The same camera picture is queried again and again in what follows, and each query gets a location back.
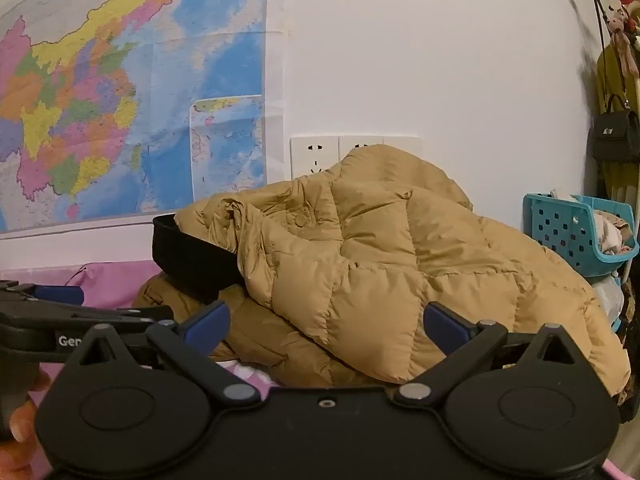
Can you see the white wall socket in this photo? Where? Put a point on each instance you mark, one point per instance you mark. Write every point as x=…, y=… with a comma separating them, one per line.
x=312, y=152
x=402, y=143
x=352, y=142

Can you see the pink bed sheet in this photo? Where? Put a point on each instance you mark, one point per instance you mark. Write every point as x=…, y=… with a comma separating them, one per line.
x=112, y=280

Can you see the pink plush toy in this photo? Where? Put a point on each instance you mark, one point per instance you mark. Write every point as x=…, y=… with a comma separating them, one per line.
x=625, y=42

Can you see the black handbag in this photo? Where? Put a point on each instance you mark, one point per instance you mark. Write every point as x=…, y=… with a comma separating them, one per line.
x=614, y=135

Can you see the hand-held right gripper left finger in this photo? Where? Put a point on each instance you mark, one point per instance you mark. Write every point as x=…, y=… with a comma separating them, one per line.
x=209, y=326

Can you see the colourful wall map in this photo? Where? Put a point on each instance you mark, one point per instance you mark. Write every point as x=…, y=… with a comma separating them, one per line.
x=125, y=85

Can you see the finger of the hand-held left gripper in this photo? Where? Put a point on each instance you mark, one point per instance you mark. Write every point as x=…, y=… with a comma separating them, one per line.
x=59, y=293

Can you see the tan down jacket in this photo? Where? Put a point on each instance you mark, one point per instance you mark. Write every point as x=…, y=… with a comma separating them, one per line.
x=380, y=260

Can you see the yellow-green hanging garment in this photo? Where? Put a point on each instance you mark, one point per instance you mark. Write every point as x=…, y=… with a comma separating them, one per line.
x=611, y=77

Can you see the person's left hand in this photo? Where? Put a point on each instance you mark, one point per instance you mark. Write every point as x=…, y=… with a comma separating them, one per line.
x=21, y=427

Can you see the blue plastic laundry basket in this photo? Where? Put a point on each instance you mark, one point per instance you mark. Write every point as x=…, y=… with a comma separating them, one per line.
x=562, y=232

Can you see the clothes pile in basket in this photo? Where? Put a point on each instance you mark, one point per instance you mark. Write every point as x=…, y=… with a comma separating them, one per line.
x=612, y=237

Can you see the white plastic bag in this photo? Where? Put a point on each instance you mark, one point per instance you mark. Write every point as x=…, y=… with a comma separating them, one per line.
x=607, y=297

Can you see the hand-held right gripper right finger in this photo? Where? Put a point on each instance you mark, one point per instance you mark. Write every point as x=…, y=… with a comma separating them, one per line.
x=446, y=327

